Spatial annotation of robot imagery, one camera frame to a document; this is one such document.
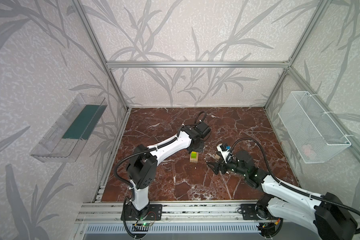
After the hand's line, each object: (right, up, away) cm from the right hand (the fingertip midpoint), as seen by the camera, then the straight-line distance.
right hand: (212, 153), depth 80 cm
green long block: (-10, -4, +9) cm, 14 cm away
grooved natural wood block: (-11, -6, +9) cm, 15 cm away
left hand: (-7, +4, +6) cm, 10 cm away
